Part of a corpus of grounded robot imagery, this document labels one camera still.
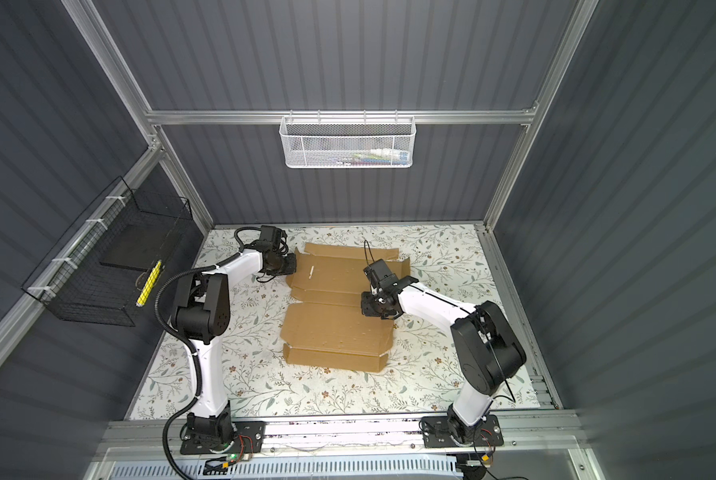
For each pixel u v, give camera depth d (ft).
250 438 2.38
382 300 2.18
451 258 3.66
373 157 3.02
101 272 2.37
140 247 2.52
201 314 1.86
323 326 3.06
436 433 2.40
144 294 2.30
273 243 2.83
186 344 1.87
